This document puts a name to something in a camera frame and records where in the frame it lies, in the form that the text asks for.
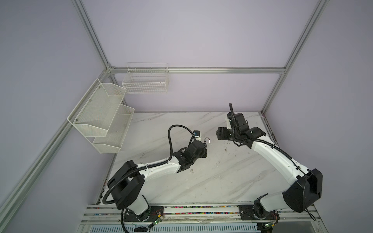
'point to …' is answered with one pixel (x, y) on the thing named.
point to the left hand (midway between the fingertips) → (203, 146)
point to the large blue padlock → (209, 141)
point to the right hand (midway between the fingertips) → (220, 131)
